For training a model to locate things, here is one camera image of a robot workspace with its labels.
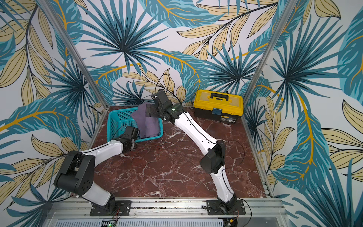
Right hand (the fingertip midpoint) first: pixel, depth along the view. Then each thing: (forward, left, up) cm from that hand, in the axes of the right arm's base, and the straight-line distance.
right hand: (154, 109), depth 80 cm
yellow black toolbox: (+12, -45, -11) cm, 48 cm away
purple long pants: (0, +5, -16) cm, 17 cm away
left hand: (-5, +19, -22) cm, 29 cm away
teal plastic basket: (+10, +29, -23) cm, 39 cm away
